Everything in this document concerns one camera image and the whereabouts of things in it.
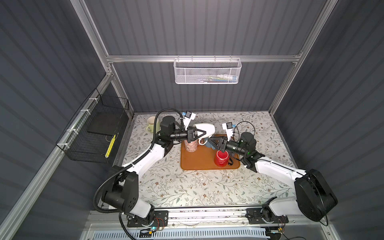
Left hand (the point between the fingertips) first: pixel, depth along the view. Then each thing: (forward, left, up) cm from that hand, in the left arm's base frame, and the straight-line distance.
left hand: (205, 132), depth 74 cm
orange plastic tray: (0, 0, -27) cm, 27 cm away
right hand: (-2, -3, -5) cm, 6 cm away
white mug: (+3, -3, -1) cm, 4 cm away
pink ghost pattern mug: (+6, +7, -21) cm, 23 cm away
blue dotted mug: (-4, -1, -5) cm, 6 cm away
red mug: (-4, -10, -20) cm, 23 cm away
